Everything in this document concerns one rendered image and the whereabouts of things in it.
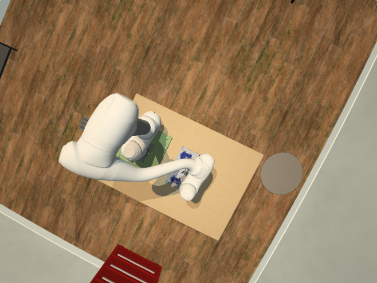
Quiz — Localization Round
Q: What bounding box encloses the dark blue rectangular block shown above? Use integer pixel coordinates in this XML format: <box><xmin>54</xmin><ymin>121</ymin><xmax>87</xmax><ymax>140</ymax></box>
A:
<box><xmin>180</xmin><ymin>152</ymin><xmax>191</xmax><ymax>159</ymax></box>
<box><xmin>171</xmin><ymin>177</ymin><xmax>180</xmax><ymax>184</ymax></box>

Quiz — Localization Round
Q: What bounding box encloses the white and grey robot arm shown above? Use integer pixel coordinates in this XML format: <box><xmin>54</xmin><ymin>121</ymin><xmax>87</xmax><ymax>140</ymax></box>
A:
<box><xmin>59</xmin><ymin>93</ymin><xmax>215</xmax><ymax>201</ymax></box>

